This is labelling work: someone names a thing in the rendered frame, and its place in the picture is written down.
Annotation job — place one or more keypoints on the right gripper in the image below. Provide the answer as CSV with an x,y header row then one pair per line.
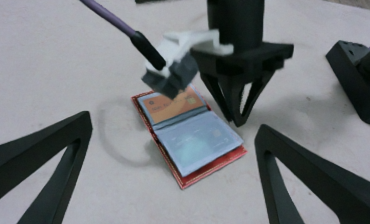
x,y
234,36

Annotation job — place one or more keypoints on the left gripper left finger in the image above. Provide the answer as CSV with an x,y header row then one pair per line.
x,y
21,157

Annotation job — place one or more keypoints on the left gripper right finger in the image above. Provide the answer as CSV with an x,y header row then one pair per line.
x,y
342,191

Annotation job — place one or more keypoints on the red leather card holder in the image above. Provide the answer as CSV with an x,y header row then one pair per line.
x,y
160,112

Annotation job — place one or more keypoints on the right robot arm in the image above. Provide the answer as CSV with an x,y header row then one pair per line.
x,y
183,69

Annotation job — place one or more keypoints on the clear plastic sleeve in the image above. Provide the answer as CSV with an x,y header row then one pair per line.
x,y
197,141

